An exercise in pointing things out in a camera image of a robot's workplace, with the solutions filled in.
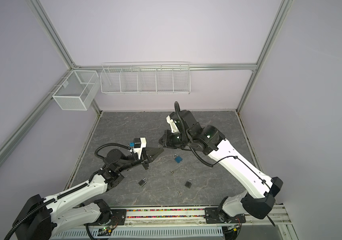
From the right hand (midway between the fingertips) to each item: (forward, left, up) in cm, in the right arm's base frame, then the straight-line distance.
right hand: (158, 142), depth 63 cm
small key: (0, -4, -33) cm, 33 cm away
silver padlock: (-6, +12, -32) cm, 35 cm away
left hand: (-2, -2, -5) cm, 5 cm away
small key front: (-12, -9, -33) cm, 36 cm away
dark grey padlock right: (-6, -14, -33) cm, 36 cm away
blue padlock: (+9, -8, -33) cm, 35 cm away
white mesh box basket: (+47, +60, -8) cm, 77 cm away
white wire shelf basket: (+52, +11, -2) cm, 53 cm away
